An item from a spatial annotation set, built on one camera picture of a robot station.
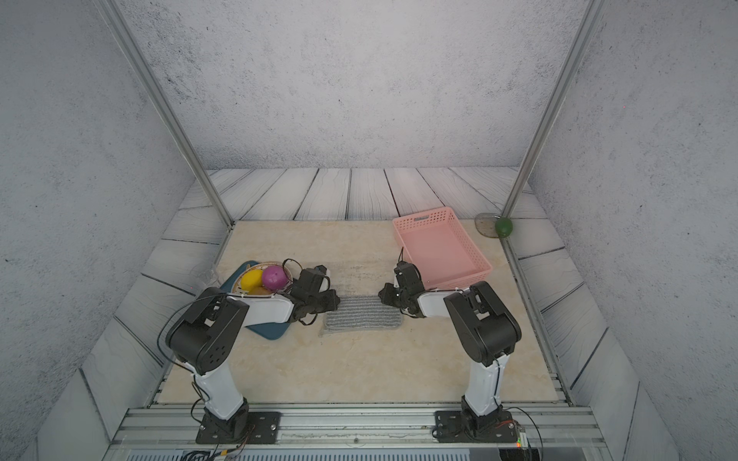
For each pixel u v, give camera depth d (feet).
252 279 3.17
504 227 3.79
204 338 1.61
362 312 3.07
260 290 3.15
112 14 2.29
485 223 3.93
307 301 2.53
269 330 2.89
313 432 2.39
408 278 2.78
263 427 2.39
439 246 3.54
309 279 2.54
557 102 2.80
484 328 1.72
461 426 2.17
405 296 2.53
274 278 3.15
